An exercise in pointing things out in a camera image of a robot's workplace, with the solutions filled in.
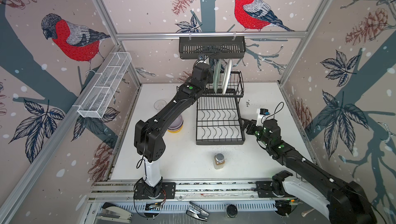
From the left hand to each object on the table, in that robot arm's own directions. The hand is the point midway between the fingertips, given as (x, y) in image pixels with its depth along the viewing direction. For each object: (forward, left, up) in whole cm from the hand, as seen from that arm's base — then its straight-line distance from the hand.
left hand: (207, 68), depth 79 cm
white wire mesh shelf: (-13, +53, -5) cm, 55 cm away
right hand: (-20, -20, -21) cm, 35 cm away
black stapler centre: (-58, +5, -34) cm, 68 cm away
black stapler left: (-58, +45, -37) cm, 82 cm away
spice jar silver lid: (-38, -5, -25) cm, 46 cm away
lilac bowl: (-17, +18, -28) cm, 37 cm away
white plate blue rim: (-7, -10, 0) cm, 12 cm away
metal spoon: (-59, -43, -35) cm, 81 cm away
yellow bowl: (-20, +19, -32) cm, 42 cm away
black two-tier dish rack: (-4, -8, -34) cm, 35 cm away
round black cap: (-58, -9, -25) cm, 64 cm away
